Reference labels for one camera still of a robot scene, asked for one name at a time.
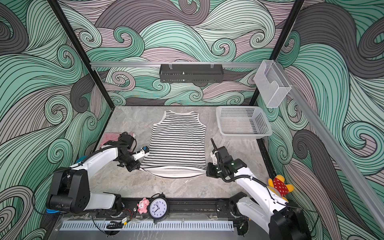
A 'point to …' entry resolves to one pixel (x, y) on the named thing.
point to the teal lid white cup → (81, 159)
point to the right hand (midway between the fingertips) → (206, 172)
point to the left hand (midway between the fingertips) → (136, 164)
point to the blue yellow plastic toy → (48, 211)
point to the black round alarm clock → (158, 207)
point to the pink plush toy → (142, 206)
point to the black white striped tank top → (176, 147)
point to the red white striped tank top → (110, 136)
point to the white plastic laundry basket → (243, 121)
